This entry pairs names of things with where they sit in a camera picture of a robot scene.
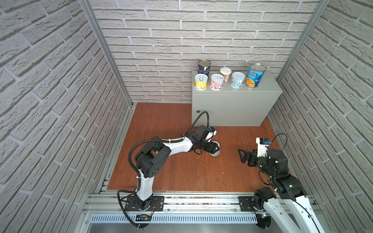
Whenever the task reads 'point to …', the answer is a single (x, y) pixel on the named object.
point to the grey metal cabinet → (232, 107)
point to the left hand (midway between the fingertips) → (215, 145)
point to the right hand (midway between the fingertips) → (246, 149)
